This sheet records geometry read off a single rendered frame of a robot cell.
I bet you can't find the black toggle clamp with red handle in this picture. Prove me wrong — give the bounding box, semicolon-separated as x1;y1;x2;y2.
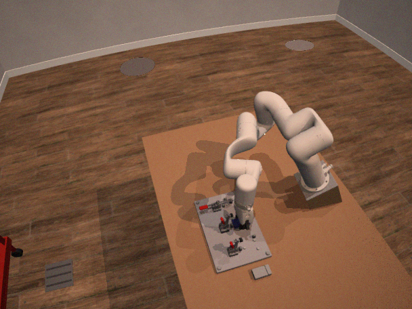
227;238;242;257

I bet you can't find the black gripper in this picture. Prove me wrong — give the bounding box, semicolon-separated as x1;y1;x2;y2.
234;204;253;230

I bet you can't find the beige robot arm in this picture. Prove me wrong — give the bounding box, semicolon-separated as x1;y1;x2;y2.
223;91;333;211

